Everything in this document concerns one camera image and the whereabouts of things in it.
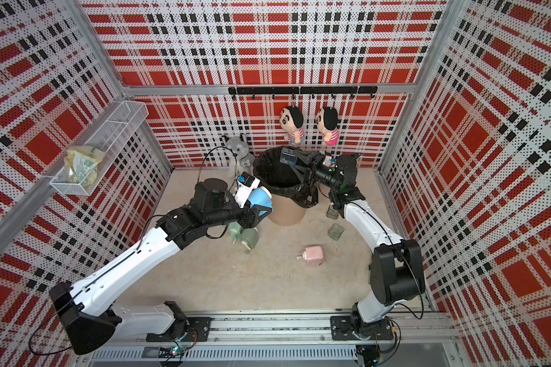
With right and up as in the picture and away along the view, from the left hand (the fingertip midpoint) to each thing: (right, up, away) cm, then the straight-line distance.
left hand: (267, 206), depth 69 cm
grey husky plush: (-17, +21, +35) cm, 45 cm away
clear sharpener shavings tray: (+27, -13, +28) cm, 41 cm away
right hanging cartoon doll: (+23, +34, +24) cm, 47 cm away
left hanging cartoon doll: (+8, +33, +21) cm, 40 cm away
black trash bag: (+5, +8, +4) cm, 10 cm away
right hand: (+8, +16, +4) cm, 19 cm away
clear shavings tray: (+26, -6, +34) cm, 43 cm away
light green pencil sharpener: (-15, -11, +21) cm, 28 cm away
